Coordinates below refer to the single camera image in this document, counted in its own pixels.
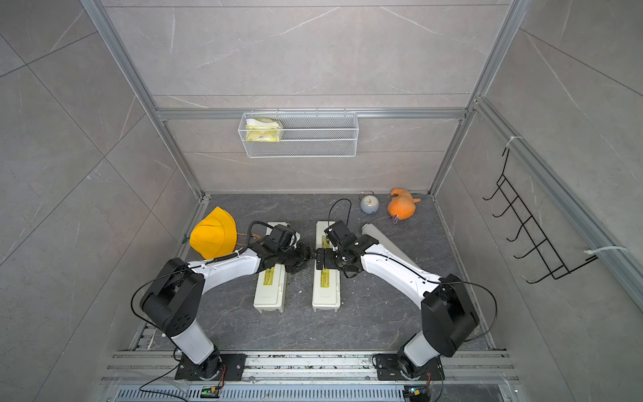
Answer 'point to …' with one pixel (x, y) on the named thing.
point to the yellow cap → (215, 234)
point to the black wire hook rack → (555, 265)
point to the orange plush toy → (403, 204)
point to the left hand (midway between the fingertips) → (320, 256)
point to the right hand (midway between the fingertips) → (329, 262)
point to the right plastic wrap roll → (367, 229)
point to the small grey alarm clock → (369, 203)
